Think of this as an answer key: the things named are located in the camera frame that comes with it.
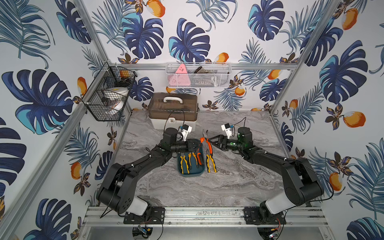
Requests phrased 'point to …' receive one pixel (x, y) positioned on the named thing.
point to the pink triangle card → (181, 77)
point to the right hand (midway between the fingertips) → (210, 141)
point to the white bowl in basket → (115, 97)
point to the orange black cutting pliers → (199, 157)
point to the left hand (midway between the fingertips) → (201, 143)
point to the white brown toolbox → (173, 110)
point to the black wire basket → (109, 76)
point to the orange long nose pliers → (204, 139)
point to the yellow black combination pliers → (207, 161)
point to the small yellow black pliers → (183, 157)
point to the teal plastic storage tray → (191, 164)
